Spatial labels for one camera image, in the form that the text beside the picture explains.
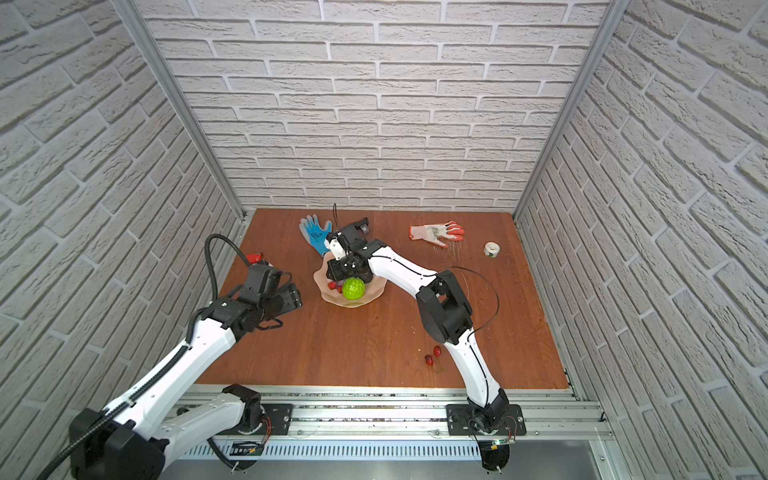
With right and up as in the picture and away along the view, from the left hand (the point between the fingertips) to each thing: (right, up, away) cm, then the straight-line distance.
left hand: (291, 292), depth 81 cm
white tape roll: (+64, +12, +26) cm, 70 cm away
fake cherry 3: (+39, -19, +2) cm, 43 cm away
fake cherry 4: (+41, -17, +3) cm, 45 cm away
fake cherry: (+9, 0, +14) cm, 16 cm away
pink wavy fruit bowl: (+22, -1, +15) cm, 27 cm away
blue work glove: (-2, +17, +31) cm, 36 cm away
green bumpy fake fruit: (+16, 0, +9) cm, 18 cm away
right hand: (+9, +5, +10) cm, 14 cm away
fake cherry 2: (+11, -1, +14) cm, 17 cm away
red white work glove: (+44, +18, +33) cm, 58 cm away
